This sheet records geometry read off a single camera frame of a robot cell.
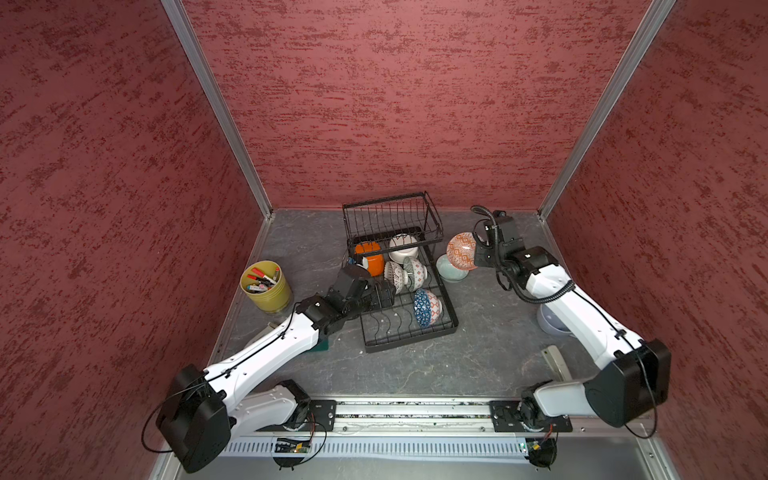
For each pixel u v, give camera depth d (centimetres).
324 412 74
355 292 62
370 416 76
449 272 99
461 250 88
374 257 79
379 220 90
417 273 90
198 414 39
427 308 82
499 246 60
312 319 54
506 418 74
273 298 83
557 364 80
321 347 56
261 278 88
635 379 39
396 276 89
